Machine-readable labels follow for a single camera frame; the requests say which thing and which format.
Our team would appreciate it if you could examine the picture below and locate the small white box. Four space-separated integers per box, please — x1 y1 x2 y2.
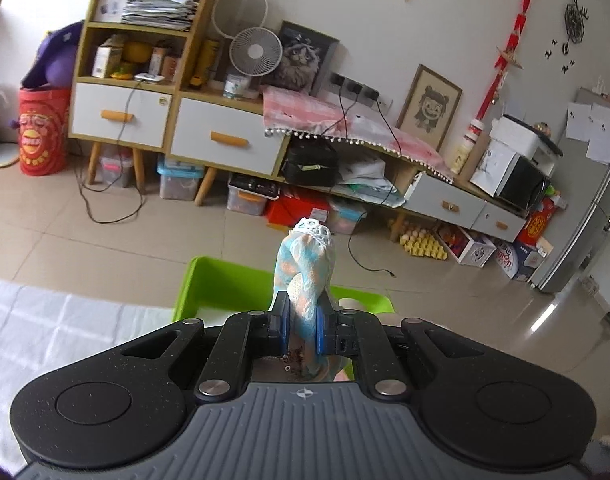
92 45 123 78

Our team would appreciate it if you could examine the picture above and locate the black power cable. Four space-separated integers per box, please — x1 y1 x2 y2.
75 80 146 225

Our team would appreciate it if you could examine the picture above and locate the white bottle red cap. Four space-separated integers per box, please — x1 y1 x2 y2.
450 119 486 176

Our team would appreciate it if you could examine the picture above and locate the white drawer wooden handle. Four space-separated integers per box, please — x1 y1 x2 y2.
404 172 486 228
69 82 173 148
171 97 286 176
470 206 528 243

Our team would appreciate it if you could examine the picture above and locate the blue white carton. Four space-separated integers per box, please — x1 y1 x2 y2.
495 240 543 281

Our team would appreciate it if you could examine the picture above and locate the black microwave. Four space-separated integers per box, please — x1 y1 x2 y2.
492 152 553 211

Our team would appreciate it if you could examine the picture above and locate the clear jar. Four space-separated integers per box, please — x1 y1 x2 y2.
224 74 261 100

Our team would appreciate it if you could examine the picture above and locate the red gift box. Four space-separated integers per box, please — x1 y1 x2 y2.
517 195 568 246

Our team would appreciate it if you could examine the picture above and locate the clear box pink lid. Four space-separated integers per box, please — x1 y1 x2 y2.
99 156 135 188

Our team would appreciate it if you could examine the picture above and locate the blue patterned lace cloth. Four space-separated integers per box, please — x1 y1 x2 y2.
271 217 338 381

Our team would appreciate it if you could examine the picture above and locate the stack of papers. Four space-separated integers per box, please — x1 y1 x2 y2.
121 0 200 31

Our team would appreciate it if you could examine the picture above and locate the purple plush toy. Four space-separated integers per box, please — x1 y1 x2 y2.
21 21 86 88

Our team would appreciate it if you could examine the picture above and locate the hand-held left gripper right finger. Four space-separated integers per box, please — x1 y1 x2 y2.
315 296 478 398

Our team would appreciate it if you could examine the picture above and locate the small white desk fan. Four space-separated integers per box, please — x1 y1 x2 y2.
229 27 283 81

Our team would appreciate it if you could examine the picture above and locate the red hanging decoration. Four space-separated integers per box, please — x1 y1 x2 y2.
477 0 543 121

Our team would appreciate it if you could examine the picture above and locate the white appliance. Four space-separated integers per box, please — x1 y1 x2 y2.
489 115 563 161

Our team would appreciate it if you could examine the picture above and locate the grey refrigerator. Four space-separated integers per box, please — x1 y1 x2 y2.
535 87 610 293

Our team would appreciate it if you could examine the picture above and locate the green plastic bin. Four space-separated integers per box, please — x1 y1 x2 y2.
171 256 393 326

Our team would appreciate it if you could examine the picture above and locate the framed cartoon drawing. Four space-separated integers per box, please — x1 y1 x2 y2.
396 64 463 152

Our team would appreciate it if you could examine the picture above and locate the red fabric hamper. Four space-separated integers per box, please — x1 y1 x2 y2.
18 86 72 177

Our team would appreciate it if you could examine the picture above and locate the clear storage box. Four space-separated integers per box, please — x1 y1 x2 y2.
329 200 368 235

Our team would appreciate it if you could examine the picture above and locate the black bag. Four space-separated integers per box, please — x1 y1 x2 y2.
282 136 340 187

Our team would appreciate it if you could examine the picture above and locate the black deer wall clock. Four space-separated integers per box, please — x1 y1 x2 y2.
547 0 590 78

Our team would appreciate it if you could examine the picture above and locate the pink cloth with tassels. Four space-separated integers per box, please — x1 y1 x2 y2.
262 86 456 181

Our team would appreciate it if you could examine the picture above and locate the white table cloth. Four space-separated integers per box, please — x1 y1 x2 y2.
0 275 186 461

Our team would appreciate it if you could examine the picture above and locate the tall wooden shelf cabinet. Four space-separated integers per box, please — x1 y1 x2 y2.
68 0 221 193

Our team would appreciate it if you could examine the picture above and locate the wall socket strip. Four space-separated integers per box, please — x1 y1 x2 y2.
330 72 393 113

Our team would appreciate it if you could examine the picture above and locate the black floor cable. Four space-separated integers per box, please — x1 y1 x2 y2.
347 230 398 278

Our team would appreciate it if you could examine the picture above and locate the yellow egg tray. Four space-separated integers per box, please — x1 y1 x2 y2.
399 227 450 261

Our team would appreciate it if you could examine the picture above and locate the clear box blue lid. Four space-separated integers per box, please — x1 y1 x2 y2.
157 157 206 202

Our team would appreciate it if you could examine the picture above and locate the large white fan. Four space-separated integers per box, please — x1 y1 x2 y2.
212 0 270 41

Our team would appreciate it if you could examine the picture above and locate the yellow round object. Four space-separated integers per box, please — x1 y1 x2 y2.
122 41 152 63

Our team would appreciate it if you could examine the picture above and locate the framed cat picture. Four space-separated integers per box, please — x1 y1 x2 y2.
262 21 340 97

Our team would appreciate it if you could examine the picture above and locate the white printed carton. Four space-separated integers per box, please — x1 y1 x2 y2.
435 222 496 266

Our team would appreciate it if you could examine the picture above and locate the low wooden cabinet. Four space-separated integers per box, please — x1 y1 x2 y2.
170 87 530 246

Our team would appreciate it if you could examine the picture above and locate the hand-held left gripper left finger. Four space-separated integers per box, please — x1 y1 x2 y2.
120 294 291 401

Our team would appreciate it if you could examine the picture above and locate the folded clothes pile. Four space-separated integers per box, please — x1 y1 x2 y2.
337 157 406 208

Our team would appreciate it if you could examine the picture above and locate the red cardboard box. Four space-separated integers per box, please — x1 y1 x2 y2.
265 195 331 228

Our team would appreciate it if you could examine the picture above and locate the white cardboard box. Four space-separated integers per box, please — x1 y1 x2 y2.
92 0 146 23

